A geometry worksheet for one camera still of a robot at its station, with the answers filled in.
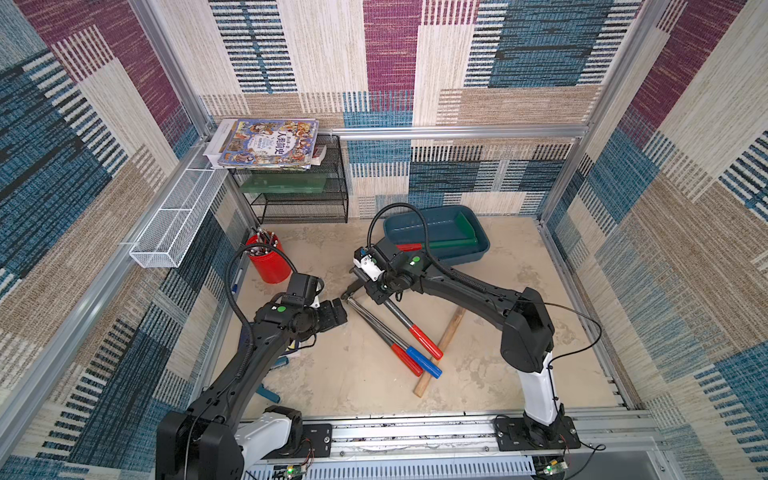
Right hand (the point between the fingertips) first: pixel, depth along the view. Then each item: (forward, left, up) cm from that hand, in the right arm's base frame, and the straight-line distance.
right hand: (378, 289), depth 87 cm
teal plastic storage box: (+36, -10, -12) cm, 39 cm away
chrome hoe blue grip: (-18, -12, -8) cm, 23 cm away
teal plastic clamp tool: (-24, +31, -12) cm, 41 cm away
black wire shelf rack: (+42, +24, 0) cm, 49 cm away
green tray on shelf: (+30, +30, +15) cm, 45 cm away
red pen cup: (+14, +37, -6) cm, 40 cm away
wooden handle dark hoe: (-12, -18, -11) cm, 25 cm away
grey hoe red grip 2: (-16, -7, -10) cm, 20 cm away
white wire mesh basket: (+2, +48, +22) cm, 53 cm away
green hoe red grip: (+28, -32, -10) cm, 44 cm away
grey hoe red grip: (-13, -10, -1) cm, 16 cm away
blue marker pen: (+12, +52, -16) cm, 56 cm away
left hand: (-8, +12, -1) cm, 14 cm away
